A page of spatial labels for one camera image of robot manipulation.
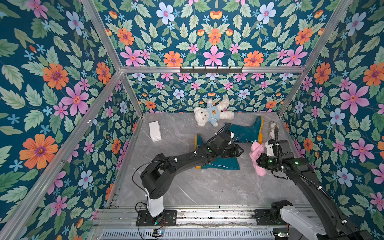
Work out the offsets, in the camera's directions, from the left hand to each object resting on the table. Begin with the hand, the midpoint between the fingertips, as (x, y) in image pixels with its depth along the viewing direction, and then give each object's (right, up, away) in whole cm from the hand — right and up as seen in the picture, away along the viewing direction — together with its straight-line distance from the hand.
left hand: (244, 151), depth 79 cm
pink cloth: (+7, +1, -1) cm, 7 cm away
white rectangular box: (-57, +10, +26) cm, 63 cm away
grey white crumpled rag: (+27, +11, +27) cm, 40 cm away
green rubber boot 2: (+11, +8, +22) cm, 26 cm away
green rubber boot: (-7, -10, +11) cm, 16 cm away
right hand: (+8, -4, -1) cm, 9 cm away
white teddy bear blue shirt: (-15, +23, +31) cm, 42 cm away
